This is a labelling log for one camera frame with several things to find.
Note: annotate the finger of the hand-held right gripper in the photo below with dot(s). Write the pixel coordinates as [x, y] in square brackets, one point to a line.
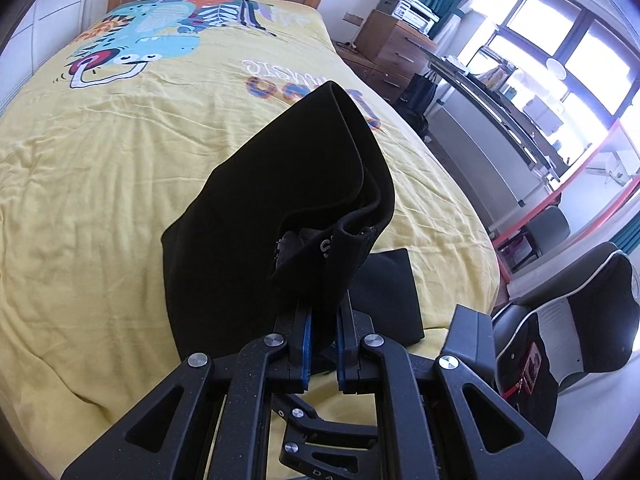
[320, 430]

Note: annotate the long grey desk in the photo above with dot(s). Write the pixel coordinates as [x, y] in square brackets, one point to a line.
[500, 105]

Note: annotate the red desk frame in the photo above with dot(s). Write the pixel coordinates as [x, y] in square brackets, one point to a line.
[575, 180]

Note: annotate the black pants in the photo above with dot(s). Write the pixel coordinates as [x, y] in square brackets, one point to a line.
[280, 185]

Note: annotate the white printer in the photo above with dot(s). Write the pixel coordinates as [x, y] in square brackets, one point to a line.
[407, 5]

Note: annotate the black and white gaming chair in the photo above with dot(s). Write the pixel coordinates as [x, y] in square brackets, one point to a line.
[590, 310]

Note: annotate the wooden drawer cabinet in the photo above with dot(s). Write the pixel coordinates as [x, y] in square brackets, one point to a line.
[395, 45]

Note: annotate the white wardrobe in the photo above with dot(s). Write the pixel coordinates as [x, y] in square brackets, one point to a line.
[50, 10]

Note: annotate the grey office chair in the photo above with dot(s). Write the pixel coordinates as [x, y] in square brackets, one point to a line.
[547, 230]

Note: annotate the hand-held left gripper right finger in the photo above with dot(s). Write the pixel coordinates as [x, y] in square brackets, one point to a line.
[342, 355]

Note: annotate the black bag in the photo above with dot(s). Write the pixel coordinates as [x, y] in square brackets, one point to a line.
[420, 92]

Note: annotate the round white lamp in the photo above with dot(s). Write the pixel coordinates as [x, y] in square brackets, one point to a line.
[556, 67]

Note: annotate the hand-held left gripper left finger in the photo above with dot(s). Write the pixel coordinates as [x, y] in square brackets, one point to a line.
[305, 347]

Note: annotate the yellow printed blanket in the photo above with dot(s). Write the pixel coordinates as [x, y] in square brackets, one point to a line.
[100, 160]

